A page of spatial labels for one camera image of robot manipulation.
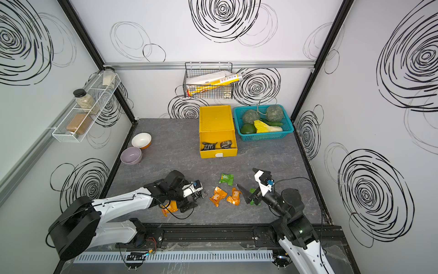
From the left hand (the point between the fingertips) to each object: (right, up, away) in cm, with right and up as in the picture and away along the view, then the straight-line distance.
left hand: (193, 195), depth 84 cm
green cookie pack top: (+17, +7, +7) cm, 20 cm away
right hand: (+25, +13, -17) cm, 33 cm away
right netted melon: (+48, +44, +23) cm, 69 cm away
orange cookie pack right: (+21, -1, 0) cm, 21 cm away
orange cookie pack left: (-8, -2, -10) cm, 13 cm away
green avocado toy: (+31, +35, +21) cm, 51 cm away
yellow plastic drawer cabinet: (+11, +36, +5) cm, 38 cm away
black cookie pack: (+5, 0, +2) cm, 5 cm away
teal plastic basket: (+56, +37, +23) cm, 71 cm away
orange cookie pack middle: (+13, 0, +1) cm, 13 cm away
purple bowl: (-39, +18, +14) cm, 45 cm away
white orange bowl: (-36, +27, +21) cm, 50 cm away
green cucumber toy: (+46, +38, +23) cm, 64 cm away
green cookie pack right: (+25, +6, -22) cm, 34 cm away
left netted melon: (+32, +43, +24) cm, 59 cm away
